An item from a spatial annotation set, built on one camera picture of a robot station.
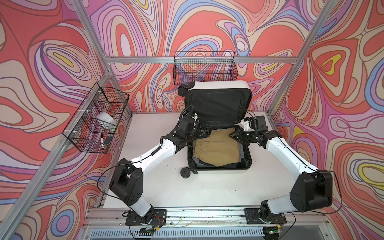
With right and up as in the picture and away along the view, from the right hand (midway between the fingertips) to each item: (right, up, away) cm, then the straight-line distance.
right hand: (231, 139), depth 84 cm
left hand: (-14, +6, -3) cm, 15 cm away
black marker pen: (-67, 0, -12) cm, 68 cm away
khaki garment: (-6, -6, +4) cm, 10 cm away
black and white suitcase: (-3, +19, +2) cm, 20 cm away
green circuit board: (-45, -43, -14) cm, 63 cm away
